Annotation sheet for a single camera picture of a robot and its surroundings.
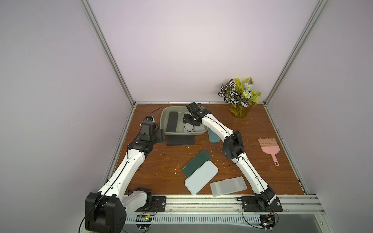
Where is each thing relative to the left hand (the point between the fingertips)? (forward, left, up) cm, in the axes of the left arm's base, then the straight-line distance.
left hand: (158, 131), depth 83 cm
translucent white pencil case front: (-25, -40, -15) cm, 50 cm away
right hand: (+19, -16, -10) cm, 27 cm away
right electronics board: (-41, -58, -18) cm, 73 cm away
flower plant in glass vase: (+23, -51, +8) cm, 57 cm away
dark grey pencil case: (+5, -11, -18) cm, 22 cm away
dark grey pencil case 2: (+20, -5, -15) cm, 26 cm away
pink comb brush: (0, -72, -17) cm, 74 cm away
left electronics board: (-42, +5, -21) cm, 47 cm away
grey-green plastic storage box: (+23, +2, -15) cm, 27 cm away
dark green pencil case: (-13, -23, -15) cm, 30 cm away
